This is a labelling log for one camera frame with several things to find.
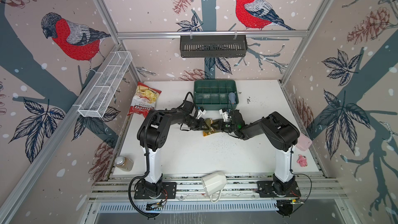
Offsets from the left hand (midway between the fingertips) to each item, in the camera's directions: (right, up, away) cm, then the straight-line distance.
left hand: (207, 128), depth 93 cm
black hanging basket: (+4, +54, +12) cm, 56 cm away
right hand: (+2, 0, +2) cm, 3 cm away
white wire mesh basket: (-54, +26, -15) cm, 62 cm away
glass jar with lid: (-42, -13, -19) cm, 47 cm away
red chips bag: (-43, +16, +10) cm, 47 cm away
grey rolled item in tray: (+17, +19, +11) cm, 27 cm away
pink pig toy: (+50, -15, -12) cm, 54 cm away
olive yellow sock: (+1, 0, 0) cm, 2 cm away
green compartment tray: (+5, +21, +18) cm, 28 cm away
